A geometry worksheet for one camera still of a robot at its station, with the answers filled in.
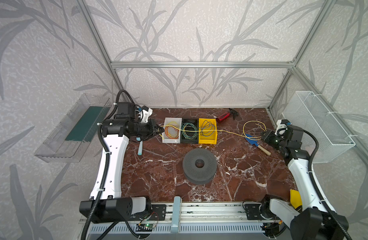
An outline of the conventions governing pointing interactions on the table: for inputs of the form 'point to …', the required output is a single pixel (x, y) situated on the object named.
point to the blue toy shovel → (254, 141)
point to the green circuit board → (144, 227)
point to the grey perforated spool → (199, 166)
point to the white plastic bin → (166, 139)
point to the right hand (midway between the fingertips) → (262, 128)
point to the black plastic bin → (189, 134)
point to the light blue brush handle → (176, 214)
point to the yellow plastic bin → (208, 136)
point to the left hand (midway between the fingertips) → (165, 124)
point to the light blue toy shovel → (140, 152)
